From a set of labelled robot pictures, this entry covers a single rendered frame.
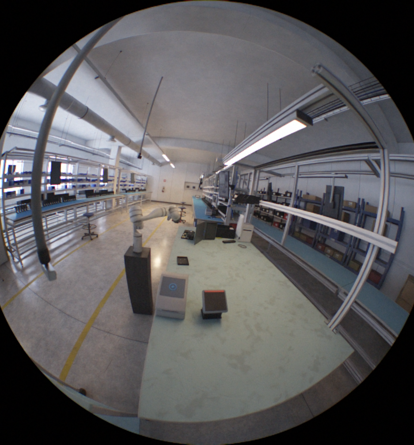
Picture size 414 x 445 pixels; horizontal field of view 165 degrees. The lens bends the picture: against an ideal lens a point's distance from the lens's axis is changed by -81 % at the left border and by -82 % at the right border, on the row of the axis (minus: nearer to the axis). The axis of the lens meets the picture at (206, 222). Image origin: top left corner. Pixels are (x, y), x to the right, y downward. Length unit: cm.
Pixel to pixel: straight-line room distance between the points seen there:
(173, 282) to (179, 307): 12
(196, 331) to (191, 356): 12
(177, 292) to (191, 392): 41
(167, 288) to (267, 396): 58
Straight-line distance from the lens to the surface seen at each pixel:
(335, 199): 229
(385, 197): 78
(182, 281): 65
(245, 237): 173
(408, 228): 421
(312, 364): 73
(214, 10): 193
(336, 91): 54
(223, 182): 268
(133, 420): 125
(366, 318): 159
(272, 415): 172
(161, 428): 154
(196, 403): 53
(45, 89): 357
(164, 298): 62
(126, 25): 223
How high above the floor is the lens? 153
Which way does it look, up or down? 13 degrees down
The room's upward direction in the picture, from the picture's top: 9 degrees clockwise
